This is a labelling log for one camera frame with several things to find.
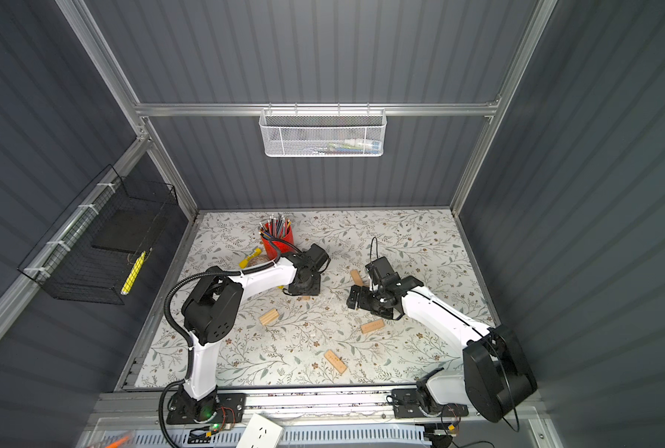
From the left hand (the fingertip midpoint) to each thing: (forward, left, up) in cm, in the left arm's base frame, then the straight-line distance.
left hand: (312, 289), depth 96 cm
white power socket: (-40, +12, +3) cm, 42 cm away
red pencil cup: (+16, +12, +9) cm, 22 cm away
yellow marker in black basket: (-6, +43, +27) cm, 51 cm away
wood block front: (-25, -8, 0) cm, 26 cm away
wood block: (+4, -16, 0) cm, 16 cm away
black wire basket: (-1, +56, +28) cm, 62 cm away
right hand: (-11, -16, +7) cm, 20 cm away
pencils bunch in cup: (+18, +13, +13) cm, 26 cm away
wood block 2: (-9, +14, +1) cm, 17 cm away
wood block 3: (-14, -19, -1) cm, 24 cm away
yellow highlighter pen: (+12, +26, +1) cm, 28 cm away
